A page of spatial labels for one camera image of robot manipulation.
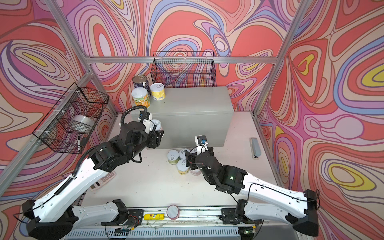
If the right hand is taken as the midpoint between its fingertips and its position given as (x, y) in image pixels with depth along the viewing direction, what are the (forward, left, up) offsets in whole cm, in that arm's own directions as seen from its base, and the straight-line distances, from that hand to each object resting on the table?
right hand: (194, 152), depth 69 cm
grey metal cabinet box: (+23, +3, +4) cm, 23 cm away
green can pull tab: (+9, +13, -19) cm, 25 cm away
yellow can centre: (+2, +8, -21) cm, 23 cm away
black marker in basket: (+5, +56, 0) cm, 56 cm away
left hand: (+7, +16, +9) cm, 20 cm away
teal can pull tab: (+11, +8, -20) cm, 24 cm away
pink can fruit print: (-1, -1, -22) cm, 22 cm away
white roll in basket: (+13, +53, +8) cm, 56 cm away
